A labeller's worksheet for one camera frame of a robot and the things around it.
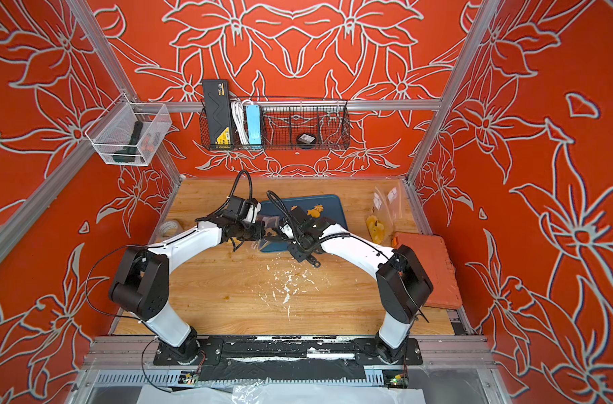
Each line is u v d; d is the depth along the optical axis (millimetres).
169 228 1005
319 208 1066
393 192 971
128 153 798
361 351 722
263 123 978
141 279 465
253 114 893
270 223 946
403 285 429
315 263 787
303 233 656
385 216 827
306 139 956
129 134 905
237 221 721
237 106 871
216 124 896
